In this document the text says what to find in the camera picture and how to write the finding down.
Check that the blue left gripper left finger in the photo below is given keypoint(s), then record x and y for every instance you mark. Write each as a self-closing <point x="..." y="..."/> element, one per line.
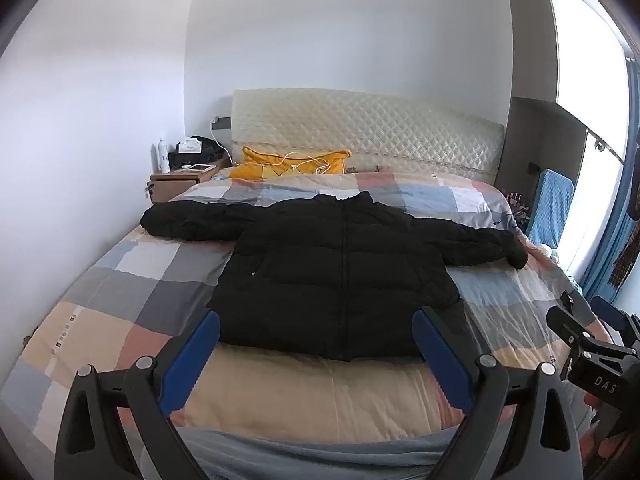
<point x="182" y="359"/>

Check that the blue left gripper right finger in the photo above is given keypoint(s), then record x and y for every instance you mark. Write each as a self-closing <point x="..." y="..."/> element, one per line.
<point x="447" y="360"/>

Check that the black puffer jacket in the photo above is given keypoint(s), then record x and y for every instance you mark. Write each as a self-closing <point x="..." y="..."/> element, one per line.
<point x="337" y="279"/>

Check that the blue curtain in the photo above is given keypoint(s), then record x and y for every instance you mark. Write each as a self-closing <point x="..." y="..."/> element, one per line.
<point x="618" y="229"/>

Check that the blue towel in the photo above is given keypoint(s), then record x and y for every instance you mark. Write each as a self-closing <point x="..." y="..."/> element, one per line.
<point x="551" y="205"/>

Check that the wooden nightstand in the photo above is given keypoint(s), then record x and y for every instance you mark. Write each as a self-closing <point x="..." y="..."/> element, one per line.
<point x="164" y="187"/>

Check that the white phone on nightstand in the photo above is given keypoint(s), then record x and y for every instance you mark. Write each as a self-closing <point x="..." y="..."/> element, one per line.
<point x="202" y="169"/>

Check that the white bottle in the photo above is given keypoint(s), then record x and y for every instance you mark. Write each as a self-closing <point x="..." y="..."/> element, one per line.
<point x="162" y="155"/>

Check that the black bag on nightstand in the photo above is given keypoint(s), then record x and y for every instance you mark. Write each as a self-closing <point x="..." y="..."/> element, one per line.
<point x="211" y="151"/>

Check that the yellow pillow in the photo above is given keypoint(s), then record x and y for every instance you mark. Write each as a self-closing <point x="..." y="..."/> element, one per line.
<point x="258" y="165"/>

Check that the white box on nightstand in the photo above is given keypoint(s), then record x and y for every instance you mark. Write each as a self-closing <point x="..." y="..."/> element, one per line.
<point x="190" y="145"/>

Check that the cream quilted headboard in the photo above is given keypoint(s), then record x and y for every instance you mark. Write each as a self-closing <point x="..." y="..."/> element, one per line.
<point x="401" y="134"/>

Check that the grey wardrobe cabinet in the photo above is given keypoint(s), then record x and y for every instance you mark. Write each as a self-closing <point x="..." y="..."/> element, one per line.
<point x="570" y="113"/>

